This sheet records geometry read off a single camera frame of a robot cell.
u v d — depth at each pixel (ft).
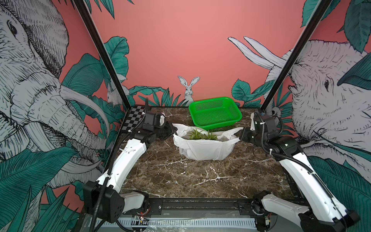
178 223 2.30
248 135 2.01
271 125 1.59
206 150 2.59
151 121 1.91
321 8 2.29
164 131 2.21
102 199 1.20
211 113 3.88
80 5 2.25
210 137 2.61
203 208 2.47
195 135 2.68
